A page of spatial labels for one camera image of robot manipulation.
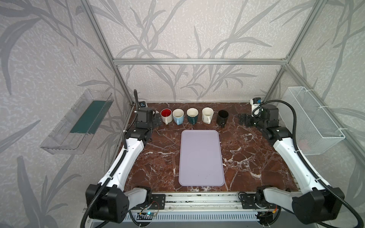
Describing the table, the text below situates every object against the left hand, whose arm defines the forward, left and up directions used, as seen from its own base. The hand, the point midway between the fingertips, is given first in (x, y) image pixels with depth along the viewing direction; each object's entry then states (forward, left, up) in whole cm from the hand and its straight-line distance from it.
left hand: (151, 112), depth 81 cm
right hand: (+1, -54, +3) cm, 55 cm away
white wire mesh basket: (-18, -77, +11) cm, 80 cm away
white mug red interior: (+15, -4, -22) cm, 27 cm away
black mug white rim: (+10, -45, -18) cm, 50 cm away
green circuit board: (-46, -2, -24) cm, 52 cm away
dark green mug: (+14, -24, -17) cm, 32 cm away
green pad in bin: (-12, +24, +10) cm, 28 cm away
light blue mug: (+11, -13, -17) cm, 24 cm away
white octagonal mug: (+13, -34, -17) cm, 40 cm away
